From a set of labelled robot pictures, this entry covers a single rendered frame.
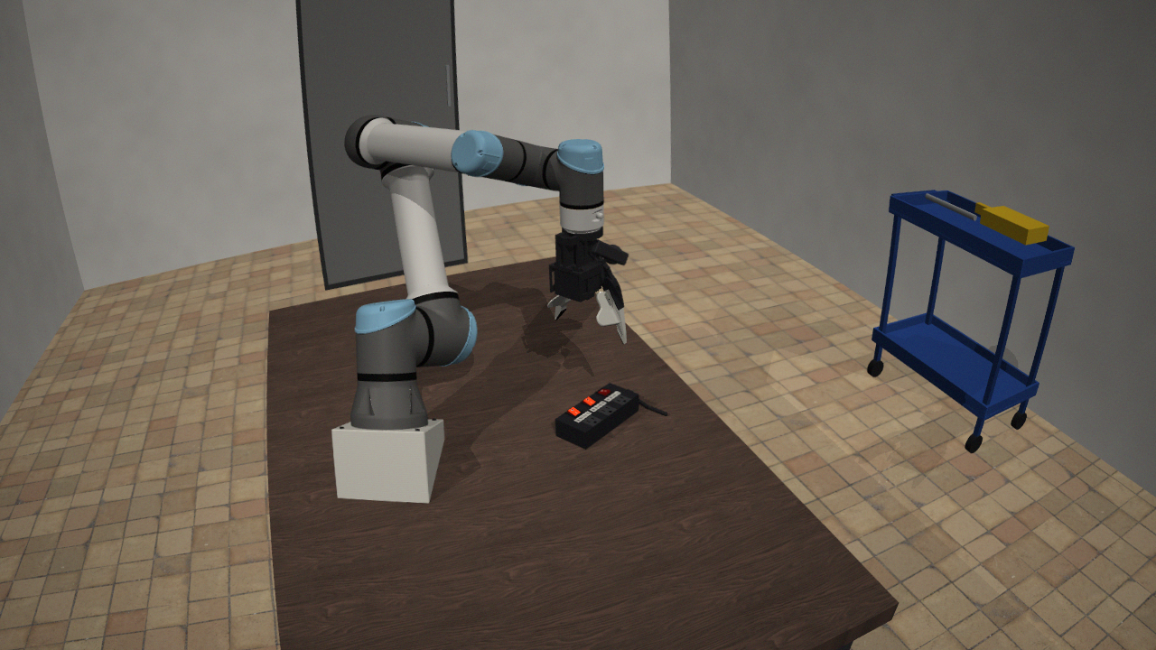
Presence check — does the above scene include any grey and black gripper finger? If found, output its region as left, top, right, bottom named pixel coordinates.
left=547, top=295, right=570, bottom=320
left=596, top=269, right=627, bottom=344

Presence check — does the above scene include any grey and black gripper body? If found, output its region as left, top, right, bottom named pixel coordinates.
left=549, top=226, right=610, bottom=302

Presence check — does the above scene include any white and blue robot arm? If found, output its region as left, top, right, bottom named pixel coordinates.
left=344, top=115, right=603, bottom=430

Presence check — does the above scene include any black power strip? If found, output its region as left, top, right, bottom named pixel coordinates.
left=555, top=383, right=667, bottom=450

